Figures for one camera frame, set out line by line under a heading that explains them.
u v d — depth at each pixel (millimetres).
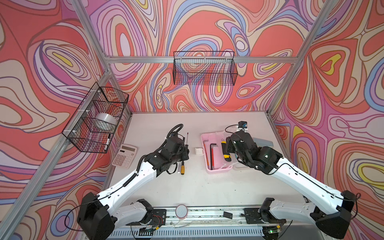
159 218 720
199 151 910
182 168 886
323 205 404
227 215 746
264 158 479
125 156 928
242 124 613
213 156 941
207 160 925
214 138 959
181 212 706
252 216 733
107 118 734
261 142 957
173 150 583
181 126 638
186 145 801
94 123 700
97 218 376
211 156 937
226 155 857
